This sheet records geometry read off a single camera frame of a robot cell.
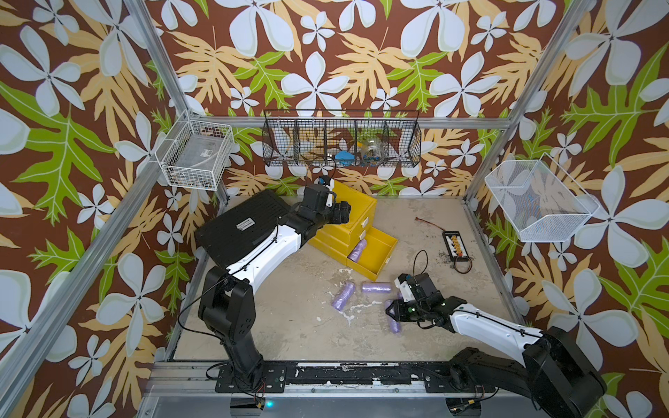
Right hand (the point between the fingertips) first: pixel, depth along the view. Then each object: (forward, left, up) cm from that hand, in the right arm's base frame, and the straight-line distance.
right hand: (386, 310), depth 86 cm
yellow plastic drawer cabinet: (+24, +9, +6) cm, 26 cm away
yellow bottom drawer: (+23, +1, +3) cm, 23 cm away
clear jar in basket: (+52, +3, +28) cm, 59 cm away
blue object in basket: (+47, +14, +28) cm, 56 cm away
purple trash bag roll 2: (+5, +14, +1) cm, 15 cm away
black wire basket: (+56, +15, +30) cm, 65 cm away
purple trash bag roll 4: (-6, -2, +2) cm, 6 cm away
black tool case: (+27, +61, +5) cm, 66 cm away
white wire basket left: (+40, +64, +35) cm, 83 cm away
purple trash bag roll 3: (+7, +3, +2) cm, 8 cm away
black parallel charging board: (+25, -31, +1) cm, 40 cm away
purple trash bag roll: (+23, +8, +3) cm, 25 cm away
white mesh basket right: (+24, -48, +27) cm, 60 cm away
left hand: (+27, +15, +24) cm, 39 cm away
